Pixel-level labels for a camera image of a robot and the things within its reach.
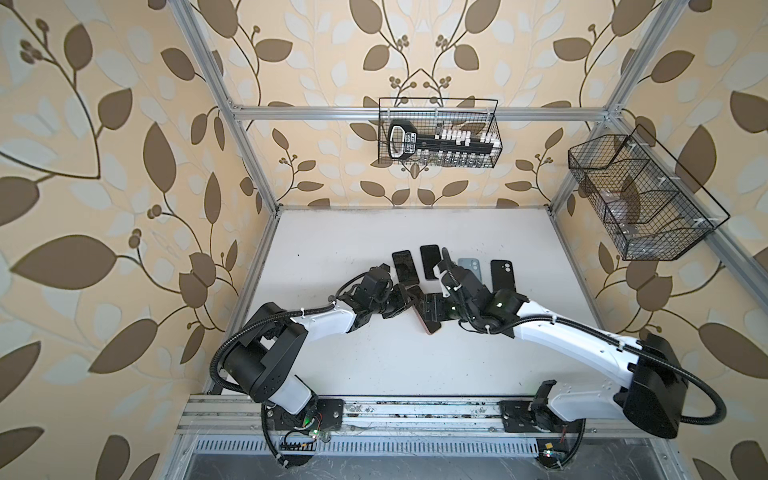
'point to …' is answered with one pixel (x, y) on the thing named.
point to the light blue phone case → (472, 264)
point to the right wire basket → (649, 206)
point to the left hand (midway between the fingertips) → (422, 297)
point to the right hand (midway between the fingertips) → (428, 306)
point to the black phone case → (502, 275)
